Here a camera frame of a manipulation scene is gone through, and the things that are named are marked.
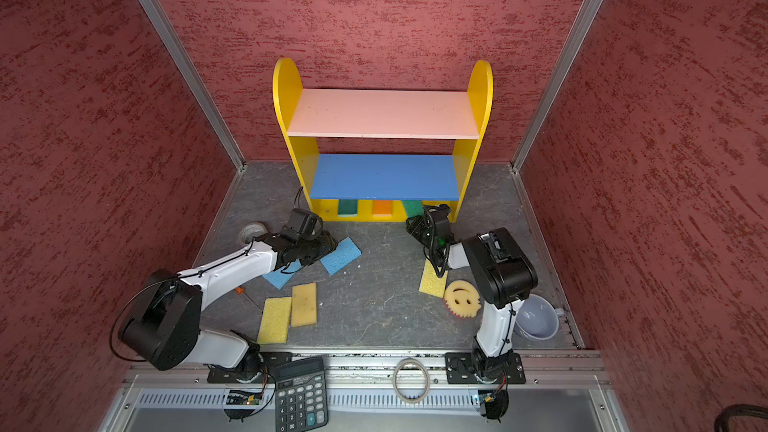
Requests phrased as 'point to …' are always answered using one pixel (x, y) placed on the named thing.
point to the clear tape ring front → (423, 366)
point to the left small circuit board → (236, 397)
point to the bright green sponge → (413, 208)
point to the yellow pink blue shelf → (373, 155)
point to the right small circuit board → (486, 396)
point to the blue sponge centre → (346, 253)
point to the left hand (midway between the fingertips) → (333, 251)
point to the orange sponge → (382, 208)
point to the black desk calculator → (301, 400)
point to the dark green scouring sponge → (347, 207)
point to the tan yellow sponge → (304, 304)
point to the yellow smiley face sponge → (462, 299)
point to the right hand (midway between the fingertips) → (407, 228)
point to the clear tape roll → (253, 229)
